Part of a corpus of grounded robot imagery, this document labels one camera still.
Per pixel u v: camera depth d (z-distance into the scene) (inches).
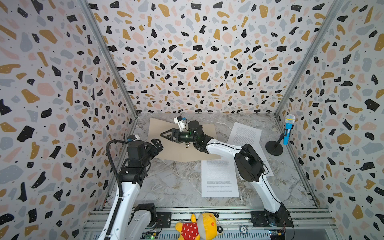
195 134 28.7
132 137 26.0
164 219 29.2
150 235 27.7
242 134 43.3
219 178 34.8
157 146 27.4
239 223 28.9
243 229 28.2
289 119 32.9
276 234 28.2
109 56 33.9
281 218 25.1
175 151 34.8
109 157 19.8
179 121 32.1
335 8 28.2
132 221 22.3
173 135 29.8
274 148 39.4
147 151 25.5
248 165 22.3
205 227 25.6
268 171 36.3
